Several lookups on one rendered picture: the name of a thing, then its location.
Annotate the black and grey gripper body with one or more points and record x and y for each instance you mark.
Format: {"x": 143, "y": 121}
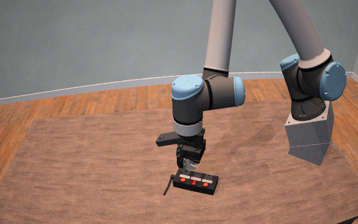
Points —
{"x": 193, "y": 147}

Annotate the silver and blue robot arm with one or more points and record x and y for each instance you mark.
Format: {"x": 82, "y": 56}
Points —
{"x": 311, "y": 75}

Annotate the black power strip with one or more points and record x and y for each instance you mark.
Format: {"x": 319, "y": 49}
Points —
{"x": 194, "y": 181}

